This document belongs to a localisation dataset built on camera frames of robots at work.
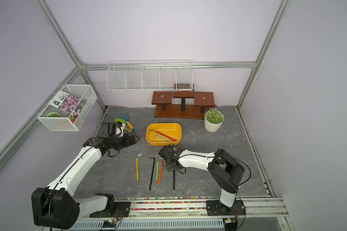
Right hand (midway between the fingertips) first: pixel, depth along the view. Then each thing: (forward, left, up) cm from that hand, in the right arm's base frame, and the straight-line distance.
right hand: (172, 164), depth 89 cm
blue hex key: (+21, +10, 0) cm, 23 cm away
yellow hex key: (-2, +21, 0) cm, 21 cm away
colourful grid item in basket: (+46, -8, +24) cm, 53 cm away
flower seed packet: (+20, +54, +35) cm, 67 cm away
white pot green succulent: (+26, -28, +11) cm, 40 cm away
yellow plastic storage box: (+26, 0, 0) cm, 26 cm away
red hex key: (+22, +7, 0) cm, 23 cm away
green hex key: (-3, +9, 0) cm, 9 cm away
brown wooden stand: (+45, -11, +7) cm, 47 cm away
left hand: (+8, +21, +15) cm, 27 cm away
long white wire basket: (+52, +15, +29) cm, 61 cm away
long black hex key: (-10, -1, 0) cm, 10 cm away
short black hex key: (-7, +12, -1) cm, 14 cm away
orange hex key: (-4, +7, -1) cm, 8 cm away
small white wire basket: (+12, +52, +30) cm, 62 cm away
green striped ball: (+13, +58, +33) cm, 68 cm away
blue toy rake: (+40, +38, -2) cm, 55 cm away
